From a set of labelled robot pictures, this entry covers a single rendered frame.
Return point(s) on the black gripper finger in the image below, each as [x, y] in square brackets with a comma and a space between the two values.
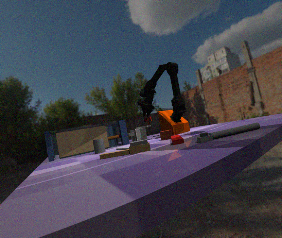
[149, 111]
[144, 111]

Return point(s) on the red flat bar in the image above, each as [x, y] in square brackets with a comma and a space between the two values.
[177, 139]

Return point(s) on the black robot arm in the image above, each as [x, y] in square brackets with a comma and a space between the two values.
[177, 102]

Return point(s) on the dark grey cylinder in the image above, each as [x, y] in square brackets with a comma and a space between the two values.
[99, 145]

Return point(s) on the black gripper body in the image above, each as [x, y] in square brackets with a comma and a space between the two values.
[148, 103]

